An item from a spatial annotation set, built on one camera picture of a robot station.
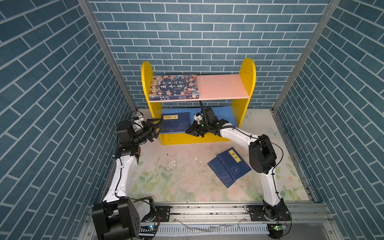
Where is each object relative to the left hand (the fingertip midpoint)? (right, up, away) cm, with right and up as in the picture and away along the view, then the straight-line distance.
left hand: (163, 122), depth 73 cm
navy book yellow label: (+39, -25, +17) cm, 50 cm away
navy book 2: (+30, -27, +16) cm, 43 cm away
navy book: (+3, 0, +19) cm, 19 cm away
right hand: (+9, -5, +15) cm, 18 cm away
